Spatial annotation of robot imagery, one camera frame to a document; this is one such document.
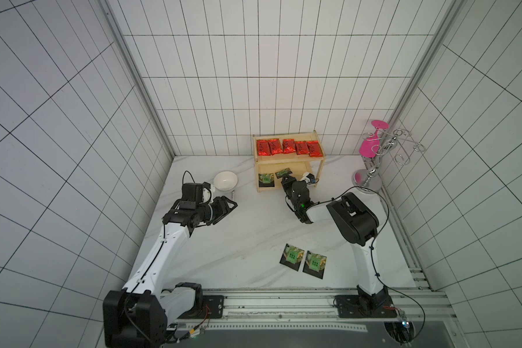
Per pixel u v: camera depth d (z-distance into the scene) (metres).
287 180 0.97
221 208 0.70
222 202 0.71
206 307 0.72
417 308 0.67
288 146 0.92
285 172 1.03
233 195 1.03
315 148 0.92
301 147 0.92
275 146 0.92
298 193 0.78
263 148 0.92
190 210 0.59
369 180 1.07
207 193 0.67
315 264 0.82
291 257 0.84
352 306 0.73
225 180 1.04
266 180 1.07
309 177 0.92
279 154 0.92
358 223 0.57
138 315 0.39
